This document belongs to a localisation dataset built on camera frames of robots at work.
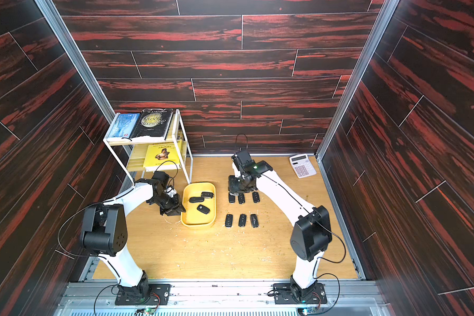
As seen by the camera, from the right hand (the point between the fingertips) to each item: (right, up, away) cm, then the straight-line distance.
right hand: (237, 185), depth 86 cm
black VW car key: (-17, -12, +10) cm, 23 cm away
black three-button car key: (+3, -17, +7) cm, 18 cm away
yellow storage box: (-22, -17, +10) cm, 29 cm away
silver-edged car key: (+8, -17, +6) cm, 20 cm away
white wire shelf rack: (-65, +18, +32) cm, 75 cm away
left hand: (-25, -12, +6) cm, 28 cm away
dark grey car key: (+10, -7, +15) cm, 19 cm away
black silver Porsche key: (-15, -6, +15) cm, 22 cm away
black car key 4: (-4, -17, +7) cm, 19 cm away
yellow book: (-37, +14, +9) cm, 41 cm away
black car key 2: (-3, -8, +15) cm, 17 cm away
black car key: (-21, -8, +12) cm, 26 cm away
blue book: (-50, +27, 0) cm, 57 cm away
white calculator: (+39, +10, +27) cm, 48 cm away
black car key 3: (+2, -7, +13) cm, 15 cm away
